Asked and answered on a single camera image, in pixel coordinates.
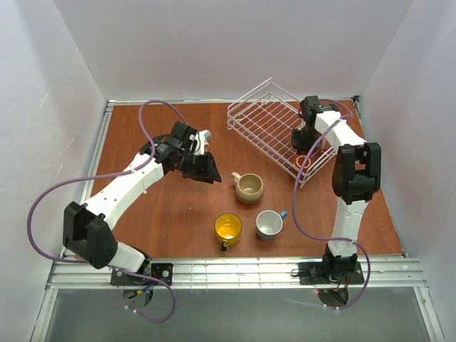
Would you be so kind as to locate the aluminium frame rail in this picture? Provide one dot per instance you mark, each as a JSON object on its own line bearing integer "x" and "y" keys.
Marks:
{"x": 242, "y": 273}

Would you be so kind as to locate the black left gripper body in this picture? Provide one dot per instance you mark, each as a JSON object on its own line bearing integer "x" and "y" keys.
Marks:
{"x": 194, "y": 164}

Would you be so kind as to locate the dark brown glazed mug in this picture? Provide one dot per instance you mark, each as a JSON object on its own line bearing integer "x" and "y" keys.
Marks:
{"x": 303, "y": 161}

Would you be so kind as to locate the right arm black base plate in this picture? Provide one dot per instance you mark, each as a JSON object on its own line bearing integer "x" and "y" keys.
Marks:
{"x": 313, "y": 273}

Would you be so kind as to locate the beige round ceramic mug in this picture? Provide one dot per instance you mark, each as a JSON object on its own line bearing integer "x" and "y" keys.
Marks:
{"x": 249, "y": 188}

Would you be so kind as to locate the white mug blue handle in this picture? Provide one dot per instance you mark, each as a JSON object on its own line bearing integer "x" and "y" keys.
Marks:
{"x": 269, "y": 224}

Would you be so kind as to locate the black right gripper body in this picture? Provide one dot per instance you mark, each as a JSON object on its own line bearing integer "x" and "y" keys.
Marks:
{"x": 302, "y": 137}

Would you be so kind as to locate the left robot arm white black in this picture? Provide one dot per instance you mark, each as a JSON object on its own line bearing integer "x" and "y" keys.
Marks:
{"x": 88, "y": 227}

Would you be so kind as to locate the white wire dish rack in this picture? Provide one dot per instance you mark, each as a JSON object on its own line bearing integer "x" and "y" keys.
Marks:
{"x": 265, "y": 117}

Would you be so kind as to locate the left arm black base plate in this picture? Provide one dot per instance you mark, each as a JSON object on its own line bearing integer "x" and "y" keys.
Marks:
{"x": 161, "y": 271}

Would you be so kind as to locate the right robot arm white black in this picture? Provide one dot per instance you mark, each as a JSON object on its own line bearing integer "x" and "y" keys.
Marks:
{"x": 355, "y": 179}

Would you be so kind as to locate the white faceted mug pink handle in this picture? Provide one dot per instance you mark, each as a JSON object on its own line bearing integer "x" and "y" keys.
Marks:
{"x": 203, "y": 137}

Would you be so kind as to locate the yellow enamel mug black handle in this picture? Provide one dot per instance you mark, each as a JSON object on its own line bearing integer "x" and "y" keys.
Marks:
{"x": 228, "y": 230}

